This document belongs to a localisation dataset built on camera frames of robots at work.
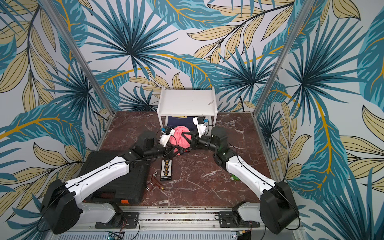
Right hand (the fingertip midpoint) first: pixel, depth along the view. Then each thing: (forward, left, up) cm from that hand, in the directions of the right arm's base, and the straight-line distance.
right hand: (182, 133), depth 72 cm
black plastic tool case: (-19, +28, -21) cm, 40 cm away
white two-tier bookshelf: (+15, -3, +5) cm, 17 cm away
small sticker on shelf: (+15, -15, +6) cm, 22 cm away
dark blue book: (+15, -2, -9) cm, 17 cm away
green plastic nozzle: (-13, -29, -27) cm, 42 cm away
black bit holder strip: (-8, +11, -27) cm, 30 cm away
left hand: (-4, +2, -8) cm, 9 cm away
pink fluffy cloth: (-3, +3, 0) cm, 5 cm away
